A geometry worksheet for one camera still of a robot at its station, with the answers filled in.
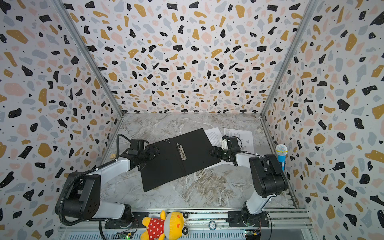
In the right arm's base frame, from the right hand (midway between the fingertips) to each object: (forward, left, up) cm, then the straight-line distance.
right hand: (211, 150), depth 95 cm
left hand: (-3, +34, +3) cm, 34 cm away
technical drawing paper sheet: (+16, -26, -7) cm, 31 cm away
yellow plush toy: (-41, +19, +4) cm, 46 cm away
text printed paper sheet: (+15, -3, -7) cm, 17 cm away
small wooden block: (-4, +63, -3) cm, 63 cm away
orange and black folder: (-2, +22, -5) cm, 22 cm away
